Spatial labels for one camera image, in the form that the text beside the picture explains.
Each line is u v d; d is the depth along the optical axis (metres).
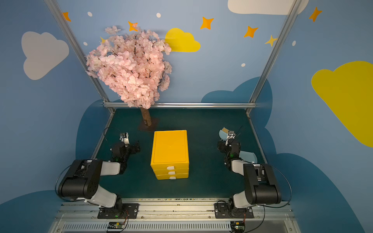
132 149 0.85
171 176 0.82
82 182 0.45
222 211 0.75
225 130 1.10
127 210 0.75
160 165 0.70
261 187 0.45
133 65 0.60
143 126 1.08
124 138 0.82
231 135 0.80
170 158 0.70
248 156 0.96
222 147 0.86
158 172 0.76
